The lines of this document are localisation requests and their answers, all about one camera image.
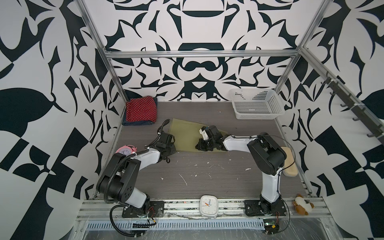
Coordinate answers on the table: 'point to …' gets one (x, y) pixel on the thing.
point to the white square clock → (209, 206)
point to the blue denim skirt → (124, 122)
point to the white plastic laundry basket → (256, 103)
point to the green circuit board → (271, 226)
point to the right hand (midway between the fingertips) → (196, 145)
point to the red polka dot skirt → (142, 109)
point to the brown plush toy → (302, 207)
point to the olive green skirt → (187, 135)
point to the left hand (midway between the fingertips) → (173, 145)
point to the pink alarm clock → (128, 149)
